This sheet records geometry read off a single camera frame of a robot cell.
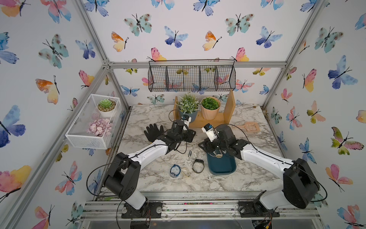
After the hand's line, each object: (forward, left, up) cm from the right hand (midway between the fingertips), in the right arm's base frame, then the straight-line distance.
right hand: (203, 140), depth 83 cm
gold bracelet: (-13, +10, -15) cm, 22 cm away
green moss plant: (+26, -5, +5) cm, 27 cm away
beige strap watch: (-3, -11, -12) cm, 17 cm away
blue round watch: (-16, +17, -12) cm, 26 cm away
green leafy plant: (+21, +10, +8) cm, 25 cm away
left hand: (+6, +5, +1) cm, 8 cm away
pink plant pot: (+22, -4, -2) cm, 22 cm away
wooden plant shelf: (+25, -15, -8) cm, 30 cm away
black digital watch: (-8, +2, -11) cm, 13 cm away
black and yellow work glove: (+15, +36, -16) cm, 42 cm away
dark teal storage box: (-8, -15, -16) cm, 23 cm away
